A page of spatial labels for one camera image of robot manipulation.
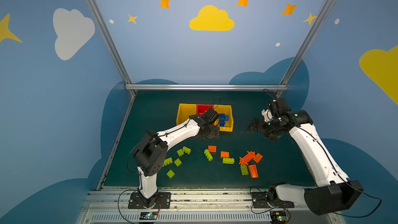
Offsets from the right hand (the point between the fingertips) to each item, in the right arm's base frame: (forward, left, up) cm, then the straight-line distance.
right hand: (257, 130), depth 76 cm
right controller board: (-33, -10, -22) cm, 41 cm away
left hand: (+3, +21, -12) cm, 24 cm away
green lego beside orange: (-4, +36, -19) cm, 41 cm away
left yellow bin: (+24, +41, -18) cm, 51 cm away
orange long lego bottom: (-14, -1, -19) cm, 24 cm away
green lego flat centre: (-9, +12, -20) cm, 25 cm away
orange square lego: (-6, -5, -21) cm, 22 cm away
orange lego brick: (-2, +21, -20) cm, 29 cm away
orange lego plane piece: (-8, +3, -19) cm, 21 cm away
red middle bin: (+25, +30, -16) cm, 42 cm away
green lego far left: (-12, +46, -18) cm, 51 cm away
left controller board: (-37, +51, -20) cm, 66 cm away
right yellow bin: (+25, +12, -16) cm, 32 cm away
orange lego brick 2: (-5, +14, -20) cm, 25 cm away
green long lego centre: (-6, +23, -20) cm, 31 cm away
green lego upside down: (-13, +3, -21) cm, 25 cm away
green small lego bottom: (-18, +44, -20) cm, 51 cm away
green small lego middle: (-11, +41, -20) cm, 47 cm away
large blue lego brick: (+21, +14, -20) cm, 32 cm away
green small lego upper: (-6, +40, -19) cm, 45 cm away
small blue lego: (+17, +15, -20) cm, 30 cm away
